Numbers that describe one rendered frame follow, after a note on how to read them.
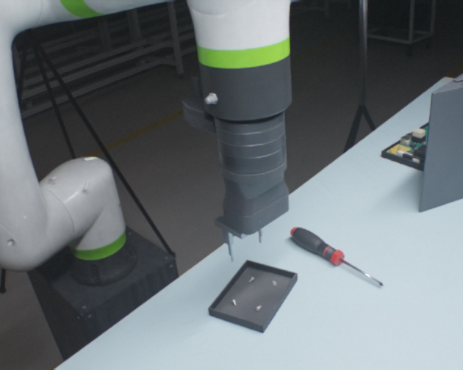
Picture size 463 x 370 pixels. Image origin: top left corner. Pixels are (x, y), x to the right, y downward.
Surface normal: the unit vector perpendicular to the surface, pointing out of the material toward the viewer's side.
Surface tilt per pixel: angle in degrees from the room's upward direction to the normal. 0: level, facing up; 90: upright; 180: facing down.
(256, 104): 90
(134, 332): 0
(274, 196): 87
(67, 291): 0
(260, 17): 97
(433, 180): 90
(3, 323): 0
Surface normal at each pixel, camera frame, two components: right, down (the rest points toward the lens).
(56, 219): 0.73, -0.18
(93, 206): 0.85, 0.18
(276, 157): 0.64, 0.35
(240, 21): 0.00, 0.62
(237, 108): -0.22, 0.52
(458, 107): 0.34, 0.46
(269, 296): -0.09, -0.85
